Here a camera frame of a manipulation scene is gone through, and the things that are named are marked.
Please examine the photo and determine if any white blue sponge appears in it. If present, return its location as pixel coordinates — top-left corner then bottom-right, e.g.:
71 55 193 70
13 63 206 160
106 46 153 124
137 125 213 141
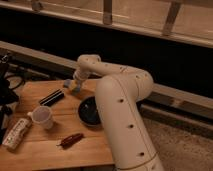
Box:
63 79 81 93

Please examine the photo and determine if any dark ceramic bowl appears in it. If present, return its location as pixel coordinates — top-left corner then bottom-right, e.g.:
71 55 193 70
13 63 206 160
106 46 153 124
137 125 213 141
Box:
78 96 101 126

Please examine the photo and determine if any wooden table board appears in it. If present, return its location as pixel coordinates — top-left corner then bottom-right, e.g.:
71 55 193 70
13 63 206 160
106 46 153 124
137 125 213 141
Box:
0 79 113 171

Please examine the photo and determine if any metal window rail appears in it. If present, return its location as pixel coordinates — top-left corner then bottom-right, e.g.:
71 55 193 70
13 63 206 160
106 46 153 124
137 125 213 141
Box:
0 41 213 118

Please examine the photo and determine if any white plastic cup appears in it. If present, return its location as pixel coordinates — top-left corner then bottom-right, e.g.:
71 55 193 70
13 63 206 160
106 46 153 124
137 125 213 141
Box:
27 106 54 129

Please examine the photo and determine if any black rectangular bar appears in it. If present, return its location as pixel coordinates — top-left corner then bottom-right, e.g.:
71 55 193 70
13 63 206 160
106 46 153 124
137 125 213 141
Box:
39 89 64 106

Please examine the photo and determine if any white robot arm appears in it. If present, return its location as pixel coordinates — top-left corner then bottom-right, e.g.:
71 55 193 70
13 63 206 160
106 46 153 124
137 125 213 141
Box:
73 55 165 171

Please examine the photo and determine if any black tripod stand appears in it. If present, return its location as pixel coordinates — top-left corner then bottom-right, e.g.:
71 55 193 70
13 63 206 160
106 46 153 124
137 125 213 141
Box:
0 57 19 145

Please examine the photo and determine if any red chili pepper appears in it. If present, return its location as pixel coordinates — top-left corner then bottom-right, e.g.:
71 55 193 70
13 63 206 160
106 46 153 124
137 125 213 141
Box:
59 133 84 149

